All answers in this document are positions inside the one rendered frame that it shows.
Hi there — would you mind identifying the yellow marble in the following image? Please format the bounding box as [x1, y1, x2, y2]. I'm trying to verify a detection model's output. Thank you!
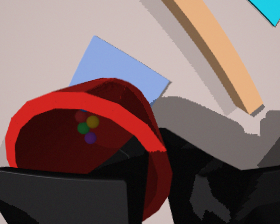
[86, 115, 99, 128]

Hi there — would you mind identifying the purple marble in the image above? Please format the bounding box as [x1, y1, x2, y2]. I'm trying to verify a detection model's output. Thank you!
[84, 132, 97, 144]

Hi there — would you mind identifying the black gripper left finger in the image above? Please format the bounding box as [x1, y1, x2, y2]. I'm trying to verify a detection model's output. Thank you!
[0, 135, 149, 224]

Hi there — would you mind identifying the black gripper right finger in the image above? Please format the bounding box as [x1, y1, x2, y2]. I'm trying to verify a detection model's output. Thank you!
[159, 128, 280, 224]

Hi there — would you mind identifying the red marble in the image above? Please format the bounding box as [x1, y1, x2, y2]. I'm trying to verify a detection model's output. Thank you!
[75, 110, 88, 123]

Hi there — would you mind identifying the green marble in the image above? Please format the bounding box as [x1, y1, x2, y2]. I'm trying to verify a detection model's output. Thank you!
[77, 122, 90, 134]

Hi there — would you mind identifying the dark red cup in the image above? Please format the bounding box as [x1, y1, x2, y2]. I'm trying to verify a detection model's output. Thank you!
[5, 77, 173, 222]

